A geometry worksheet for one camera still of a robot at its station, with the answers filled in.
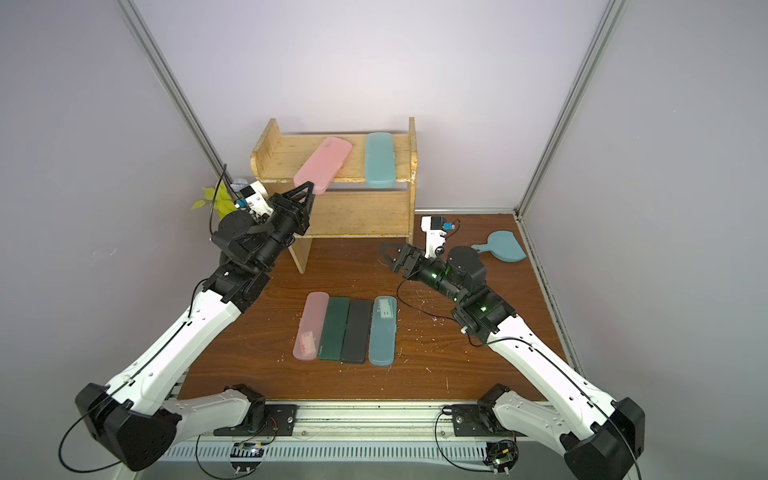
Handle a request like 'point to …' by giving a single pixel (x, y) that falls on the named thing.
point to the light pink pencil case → (309, 334)
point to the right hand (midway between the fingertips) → (387, 243)
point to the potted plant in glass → (220, 198)
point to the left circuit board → (246, 456)
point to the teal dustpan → (502, 245)
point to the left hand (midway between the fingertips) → (315, 182)
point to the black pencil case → (357, 332)
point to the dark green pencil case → (335, 329)
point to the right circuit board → (501, 455)
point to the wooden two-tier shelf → (351, 209)
